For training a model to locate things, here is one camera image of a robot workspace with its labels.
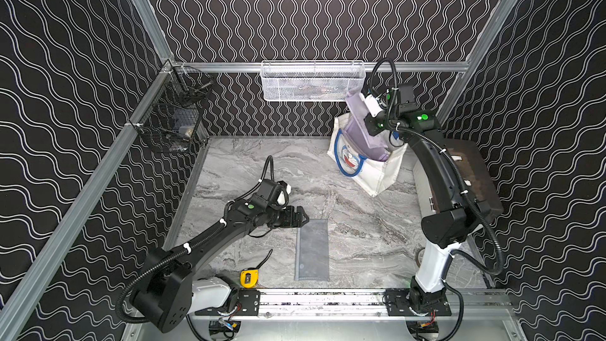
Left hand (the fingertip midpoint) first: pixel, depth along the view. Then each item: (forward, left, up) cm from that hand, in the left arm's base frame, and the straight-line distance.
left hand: (300, 217), depth 80 cm
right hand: (+29, -22, +22) cm, 43 cm away
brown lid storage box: (+28, -64, +4) cm, 70 cm away
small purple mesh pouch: (+36, -21, +7) cm, 42 cm away
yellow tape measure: (-17, +15, -11) cm, 26 cm away
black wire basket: (+31, +51, +13) cm, 61 cm away
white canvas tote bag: (+19, -27, +1) cm, 33 cm away
